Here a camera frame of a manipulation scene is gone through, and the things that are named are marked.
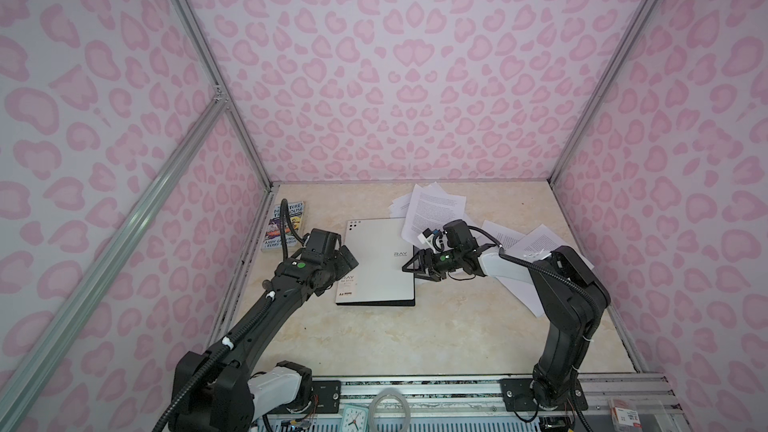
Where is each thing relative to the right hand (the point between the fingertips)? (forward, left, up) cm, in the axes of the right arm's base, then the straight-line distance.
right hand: (411, 269), depth 86 cm
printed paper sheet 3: (+11, -24, +2) cm, 27 cm away
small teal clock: (-35, +13, -7) cm, 38 cm away
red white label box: (-33, -49, -8) cm, 59 cm away
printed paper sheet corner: (+31, -8, -10) cm, 34 cm away
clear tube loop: (-31, +9, -5) cm, 33 cm away
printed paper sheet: (+30, +4, -10) cm, 32 cm away
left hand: (0, +19, +3) cm, 19 cm away
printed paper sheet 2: (+16, -44, -10) cm, 48 cm away
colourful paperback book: (+15, +47, -7) cm, 50 cm away
